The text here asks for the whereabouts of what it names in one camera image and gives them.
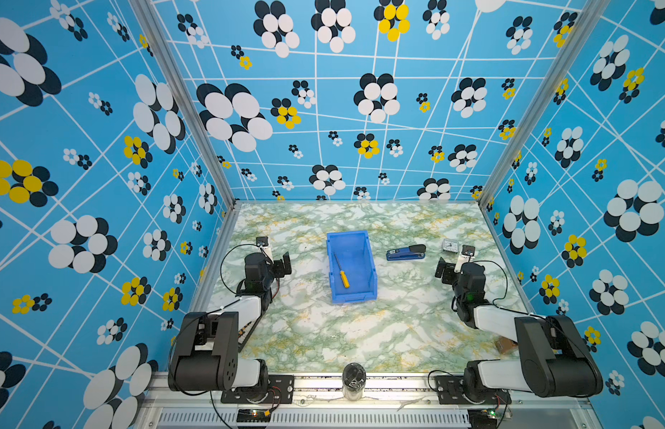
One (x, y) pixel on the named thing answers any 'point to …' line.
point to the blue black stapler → (412, 252)
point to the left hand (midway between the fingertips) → (275, 252)
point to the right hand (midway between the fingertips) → (458, 261)
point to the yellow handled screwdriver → (342, 273)
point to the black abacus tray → (245, 333)
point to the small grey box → (450, 245)
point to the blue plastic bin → (354, 254)
